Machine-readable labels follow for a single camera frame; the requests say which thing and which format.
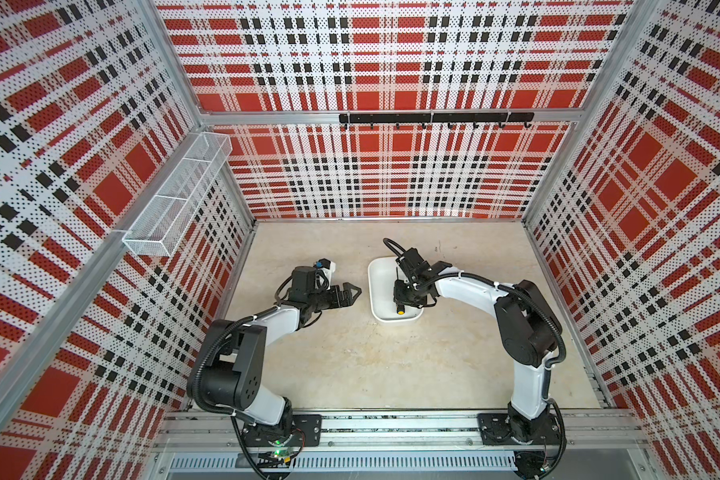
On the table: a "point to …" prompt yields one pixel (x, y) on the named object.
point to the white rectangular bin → (382, 275)
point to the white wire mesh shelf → (154, 231)
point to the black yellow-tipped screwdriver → (400, 308)
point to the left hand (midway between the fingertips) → (350, 296)
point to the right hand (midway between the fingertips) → (397, 300)
